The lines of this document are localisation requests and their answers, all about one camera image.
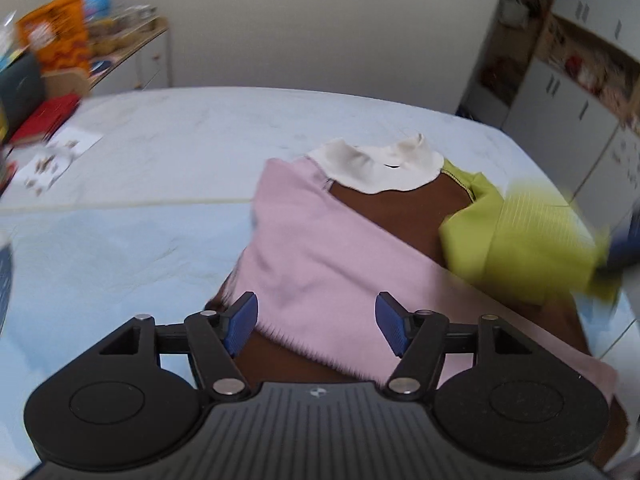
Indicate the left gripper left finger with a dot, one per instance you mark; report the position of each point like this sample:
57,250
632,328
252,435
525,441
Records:
215,339

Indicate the white sticker sheet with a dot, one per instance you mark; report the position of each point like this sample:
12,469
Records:
51,160

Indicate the red flat box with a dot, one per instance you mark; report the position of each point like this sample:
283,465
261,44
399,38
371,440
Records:
45,121

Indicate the white sideboard cabinet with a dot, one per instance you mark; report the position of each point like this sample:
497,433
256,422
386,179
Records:
142,63

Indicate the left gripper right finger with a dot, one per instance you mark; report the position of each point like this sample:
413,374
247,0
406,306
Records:
418,339

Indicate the dark green pouch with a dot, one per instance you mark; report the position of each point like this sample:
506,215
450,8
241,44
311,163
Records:
22,90

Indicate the blue globe ball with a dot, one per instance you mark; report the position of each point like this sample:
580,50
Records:
96,9

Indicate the multicolour fleece sweatshirt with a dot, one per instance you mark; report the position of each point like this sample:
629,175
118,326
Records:
338,226

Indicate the orange snack bag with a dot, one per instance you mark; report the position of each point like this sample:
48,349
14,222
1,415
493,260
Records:
56,34

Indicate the white wall cupboard unit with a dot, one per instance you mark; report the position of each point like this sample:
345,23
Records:
559,77

